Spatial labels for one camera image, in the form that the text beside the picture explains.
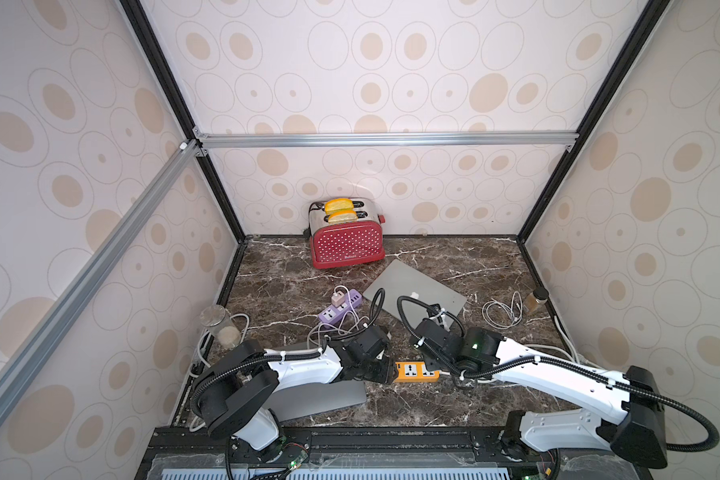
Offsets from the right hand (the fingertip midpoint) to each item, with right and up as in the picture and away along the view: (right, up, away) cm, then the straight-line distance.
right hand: (430, 354), depth 77 cm
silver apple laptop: (-4, +18, +30) cm, 35 cm away
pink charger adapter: (-26, +12, +17) cm, 33 cm away
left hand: (-8, -8, +5) cm, 12 cm away
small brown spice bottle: (+36, +12, +15) cm, 41 cm away
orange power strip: (-3, -7, +6) cm, 10 cm away
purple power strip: (-21, +12, +22) cm, 33 cm away
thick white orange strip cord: (+46, -4, +12) cm, 48 cm away
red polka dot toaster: (-21, +31, +26) cm, 45 cm away
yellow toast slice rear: (-26, +44, +24) cm, 56 cm away
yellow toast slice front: (-25, +39, +21) cm, 50 cm away
